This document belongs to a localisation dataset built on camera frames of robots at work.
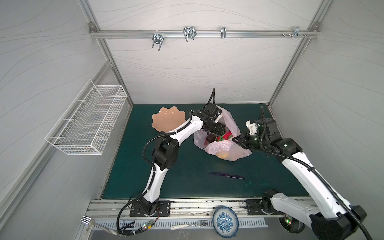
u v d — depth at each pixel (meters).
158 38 0.79
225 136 0.90
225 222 0.70
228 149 0.70
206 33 0.78
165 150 0.54
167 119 1.10
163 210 0.73
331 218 0.39
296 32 0.76
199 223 0.70
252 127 0.67
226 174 0.86
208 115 0.73
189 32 0.77
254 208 0.74
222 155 0.84
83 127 0.68
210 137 0.95
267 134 0.54
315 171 0.43
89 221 0.69
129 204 0.65
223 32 0.78
